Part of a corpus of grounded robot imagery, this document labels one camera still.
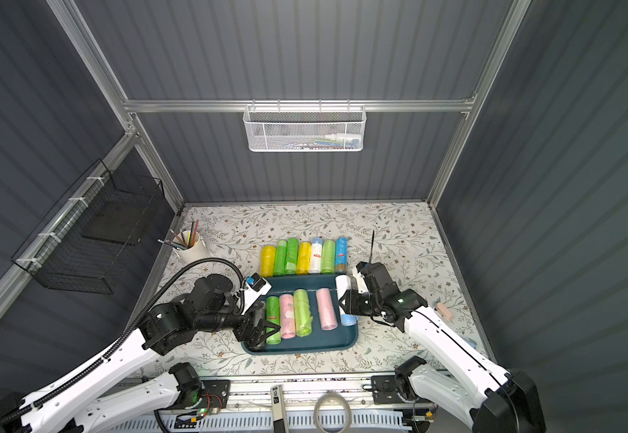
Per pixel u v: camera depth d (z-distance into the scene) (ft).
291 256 3.25
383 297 1.96
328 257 3.25
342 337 2.80
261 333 1.96
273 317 2.77
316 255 3.25
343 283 2.69
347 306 2.41
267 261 3.24
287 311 2.77
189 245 3.15
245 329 1.93
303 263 3.21
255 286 1.96
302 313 2.76
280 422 2.16
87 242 2.38
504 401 1.28
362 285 2.34
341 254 3.27
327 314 2.78
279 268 3.18
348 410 2.23
